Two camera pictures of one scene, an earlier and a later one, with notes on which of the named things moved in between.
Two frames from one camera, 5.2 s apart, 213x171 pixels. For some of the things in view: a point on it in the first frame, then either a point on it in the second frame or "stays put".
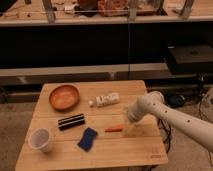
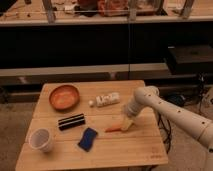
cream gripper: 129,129 -> 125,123
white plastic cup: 39,139 stays put
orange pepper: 114,129 stays put
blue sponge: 87,139 stays put
